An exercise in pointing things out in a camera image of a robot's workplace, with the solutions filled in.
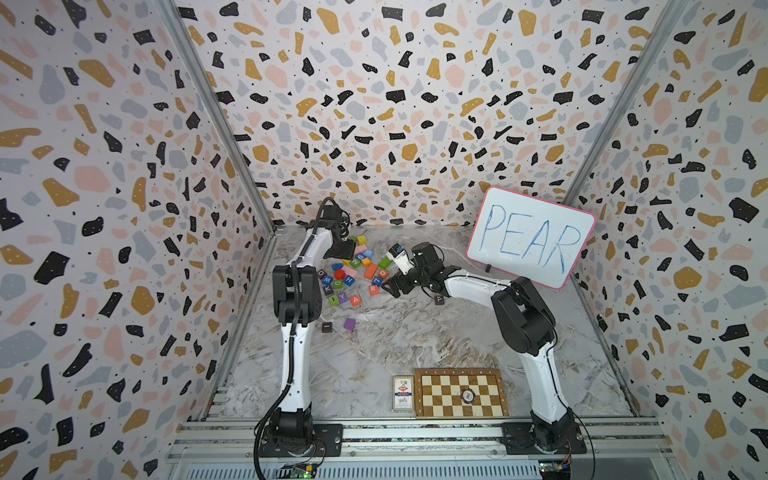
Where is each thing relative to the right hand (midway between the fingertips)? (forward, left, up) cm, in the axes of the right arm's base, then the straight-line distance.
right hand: (392, 276), depth 98 cm
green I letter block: (-7, +19, -5) cm, 21 cm away
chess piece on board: (-35, -21, -4) cm, 41 cm away
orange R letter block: (-1, +7, -7) cm, 9 cm away
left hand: (+12, +16, -2) cm, 21 cm away
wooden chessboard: (-35, -14, -4) cm, 38 cm away
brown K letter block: (-16, +20, -6) cm, 26 cm away
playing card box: (-35, -4, -6) cm, 35 cm away
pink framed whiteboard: (+10, -48, +7) cm, 50 cm away
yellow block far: (+21, +14, -5) cm, 26 cm away
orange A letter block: (-6, +12, -6) cm, 15 cm away
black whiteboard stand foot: (+9, -34, -7) cm, 36 cm away
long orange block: (+7, +9, -6) cm, 13 cm away
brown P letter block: (-5, -16, -7) cm, 18 cm away
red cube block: (+5, +20, -5) cm, 21 cm away
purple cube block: (-14, +13, -7) cm, 21 cm away
